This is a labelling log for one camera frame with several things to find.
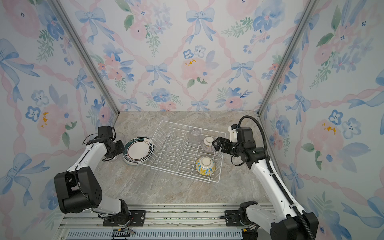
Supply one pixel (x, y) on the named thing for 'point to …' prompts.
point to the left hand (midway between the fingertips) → (120, 148)
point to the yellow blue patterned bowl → (205, 165)
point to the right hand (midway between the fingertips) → (219, 143)
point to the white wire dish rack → (176, 148)
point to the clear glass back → (195, 132)
